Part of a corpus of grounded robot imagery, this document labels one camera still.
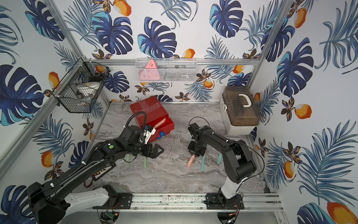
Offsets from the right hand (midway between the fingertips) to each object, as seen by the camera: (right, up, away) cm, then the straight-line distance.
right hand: (192, 154), depth 89 cm
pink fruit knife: (-1, -3, -3) cm, 5 cm away
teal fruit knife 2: (+18, -3, +1) cm, 18 cm away
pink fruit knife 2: (-20, +20, +1) cm, 28 cm away
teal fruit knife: (+6, -5, -1) cm, 8 cm away
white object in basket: (-60, +39, -9) cm, 72 cm away
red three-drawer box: (-28, +27, +3) cm, 39 cm away
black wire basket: (-66, +40, -9) cm, 77 cm away
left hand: (-19, +8, -17) cm, 27 cm away
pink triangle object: (-27, +52, +1) cm, 59 cm away
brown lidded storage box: (+34, +28, +8) cm, 45 cm away
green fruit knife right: (-30, -5, 0) cm, 31 cm away
